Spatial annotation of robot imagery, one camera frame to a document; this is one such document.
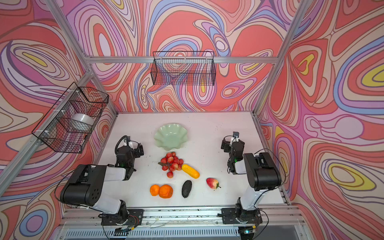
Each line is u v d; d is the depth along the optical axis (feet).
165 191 2.52
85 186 1.51
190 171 2.80
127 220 2.36
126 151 2.41
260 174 1.57
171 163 2.85
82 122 2.31
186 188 2.61
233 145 2.52
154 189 2.56
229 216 2.40
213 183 2.63
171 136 3.46
